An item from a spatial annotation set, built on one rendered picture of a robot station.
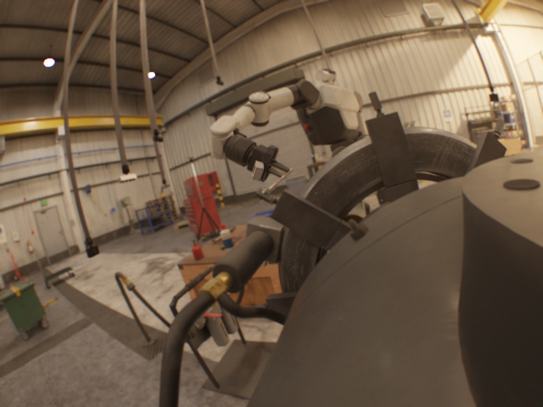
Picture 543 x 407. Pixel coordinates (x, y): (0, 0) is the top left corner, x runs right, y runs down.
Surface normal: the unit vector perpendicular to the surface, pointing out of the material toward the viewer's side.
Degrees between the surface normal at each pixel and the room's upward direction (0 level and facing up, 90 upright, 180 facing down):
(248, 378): 0
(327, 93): 80
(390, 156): 90
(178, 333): 56
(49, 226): 90
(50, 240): 90
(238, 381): 0
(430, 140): 90
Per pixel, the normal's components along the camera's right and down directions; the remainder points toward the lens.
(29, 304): 0.94, -0.20
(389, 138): -0.30, 0.21
